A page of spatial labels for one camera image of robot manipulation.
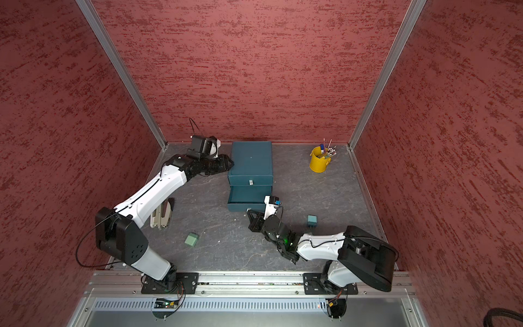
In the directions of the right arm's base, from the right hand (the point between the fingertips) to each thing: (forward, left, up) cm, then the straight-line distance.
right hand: (246, 217), depth 81 cm
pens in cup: (+30, -39, +6) cm, 49 cm away
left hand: (+17, +7, +11) cm, 22 cm away
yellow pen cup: (+30, -36, -6) cm, 47 cm away
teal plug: (+2, -29, -10) cm, 31 cm away
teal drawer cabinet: (+13, -2, +8) cm, 15 cm away
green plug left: (-6, +24, -8) cm, 26 cm away
